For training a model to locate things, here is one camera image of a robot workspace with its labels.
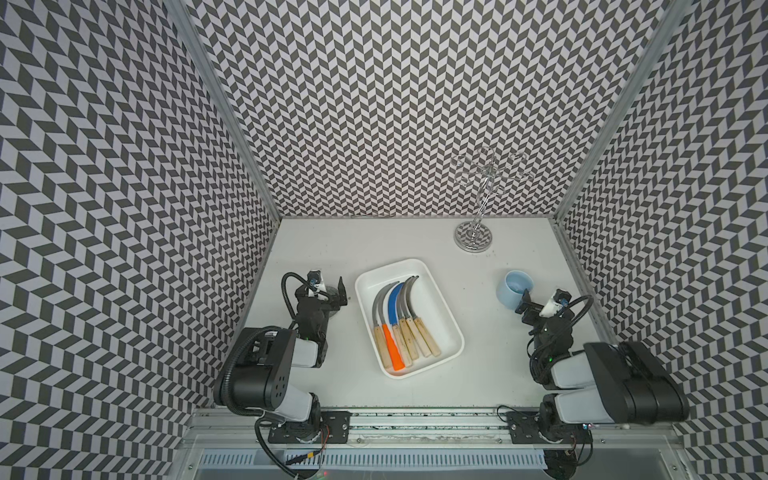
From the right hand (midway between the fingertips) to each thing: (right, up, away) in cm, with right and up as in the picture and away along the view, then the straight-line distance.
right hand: (539, 298), depth 88 cm
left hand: (-65, +5, +3) cm, 65 cm away
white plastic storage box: (-32, -3, +7) cm, 33 cm away
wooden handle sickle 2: (-35, -9, +1) cm, 36 cm away
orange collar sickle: (-43, -16, -4) cm, 46 cm away
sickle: (-40, -6, +5) cm, 41 cm away
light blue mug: (-7, +1, +3) cm, 8 cm away
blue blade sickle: (-42, -11, -1) cm, 43 cm away
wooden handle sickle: (-40, -7, +1) cm, 41 cm away
